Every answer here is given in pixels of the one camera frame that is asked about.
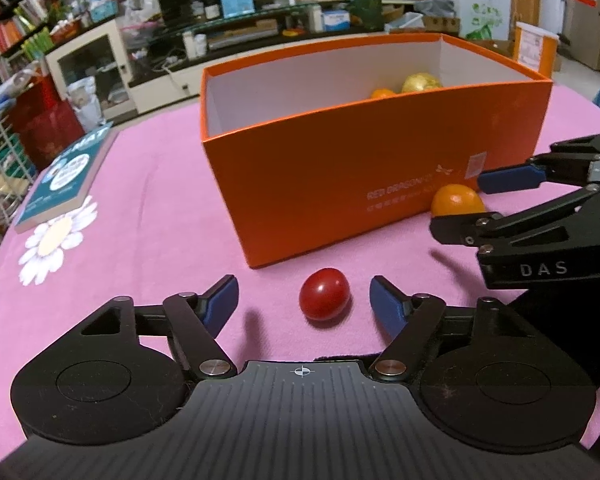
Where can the blue and white box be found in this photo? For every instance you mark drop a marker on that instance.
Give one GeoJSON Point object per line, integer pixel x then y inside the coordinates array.
{"type": "Point", "coordinates": [336, 20]}

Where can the red tomato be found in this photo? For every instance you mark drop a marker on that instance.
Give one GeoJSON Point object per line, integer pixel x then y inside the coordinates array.
{"type": "Point", "coordinates": [325, 294]}

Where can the white bag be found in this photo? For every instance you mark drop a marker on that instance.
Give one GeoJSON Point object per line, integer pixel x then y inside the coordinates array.
{"type": "Point", "coordinates": [85, 102]}

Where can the orange cardboard box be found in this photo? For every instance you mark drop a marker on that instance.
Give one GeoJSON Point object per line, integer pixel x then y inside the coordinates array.
{"type": "Point", "coordinates": [330, 170]}

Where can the black bookshelf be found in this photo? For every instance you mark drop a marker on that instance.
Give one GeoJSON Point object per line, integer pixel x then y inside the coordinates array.
{"type": "Point", "coordinates": [15, 10]}

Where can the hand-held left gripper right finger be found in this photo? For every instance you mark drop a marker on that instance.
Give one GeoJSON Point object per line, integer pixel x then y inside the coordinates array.
{"type": "Point", "coordinates": [385, 305]}

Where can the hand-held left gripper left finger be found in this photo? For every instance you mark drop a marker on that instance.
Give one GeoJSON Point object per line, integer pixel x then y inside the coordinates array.
{"type": "Point", "coordinates": [220, 305]}

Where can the yellow passion fruit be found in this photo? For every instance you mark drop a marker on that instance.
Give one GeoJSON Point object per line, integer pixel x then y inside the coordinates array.
{"type": "Point", "coordinates": [421, 82]}

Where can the dark green bag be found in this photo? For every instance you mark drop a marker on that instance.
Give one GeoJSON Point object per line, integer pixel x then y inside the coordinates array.
{"type": "Point", "coordinates": [366, 12]}

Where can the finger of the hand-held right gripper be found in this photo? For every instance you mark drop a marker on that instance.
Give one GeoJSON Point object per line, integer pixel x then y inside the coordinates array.
{"type": "Point", "coordinates": [510, 178]}
{"type": "Point", "coordinates": [530, 225]}

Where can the orange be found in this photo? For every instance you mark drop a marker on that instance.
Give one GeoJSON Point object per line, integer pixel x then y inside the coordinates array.
{"type": "Point", "coordinates": [382, 93]}
{"type": "Point", "coordinates": [457, 201]}

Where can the white small fridge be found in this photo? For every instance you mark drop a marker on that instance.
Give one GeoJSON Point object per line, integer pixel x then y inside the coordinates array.
{"type": "Point", "coordinates": [485, 0]}

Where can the white glass door cabinet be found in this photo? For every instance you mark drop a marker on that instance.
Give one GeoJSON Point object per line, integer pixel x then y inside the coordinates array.
{"type": "Point", "coordinates": [90, 65]}

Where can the white TV stand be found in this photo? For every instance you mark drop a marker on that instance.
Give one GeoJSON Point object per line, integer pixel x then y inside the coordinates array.
{"type": "Point", "coordinates": [155, 87]}

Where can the teal book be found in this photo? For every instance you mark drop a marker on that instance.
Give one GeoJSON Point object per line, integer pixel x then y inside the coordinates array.
{"type": "Point", "coordinates": [65, 180]}

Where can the pink flowered tablecloth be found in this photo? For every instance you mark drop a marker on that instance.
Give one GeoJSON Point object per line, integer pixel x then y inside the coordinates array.
{"type": "Point", "coordinates": [155, 210]}

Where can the red bag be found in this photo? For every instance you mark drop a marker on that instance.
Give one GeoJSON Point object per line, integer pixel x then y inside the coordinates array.
{"type": "Point", "coordinates": [45, 125]}

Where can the orange and white canister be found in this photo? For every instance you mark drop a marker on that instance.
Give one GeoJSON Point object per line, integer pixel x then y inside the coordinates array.
{"type": "Point", "coordinates": [535, 50]}

